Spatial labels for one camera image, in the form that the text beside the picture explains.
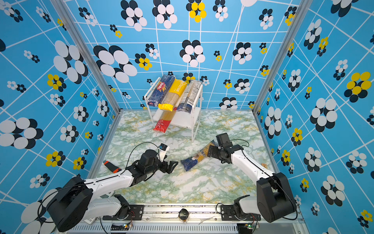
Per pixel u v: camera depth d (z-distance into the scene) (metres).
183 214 0.65
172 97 0.77
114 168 0.87
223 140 0.69
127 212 0.68
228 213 0.73
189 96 0.77
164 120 0.89
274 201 0.42
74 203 0.42
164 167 0.75
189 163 0.88
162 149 0.74
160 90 0.79
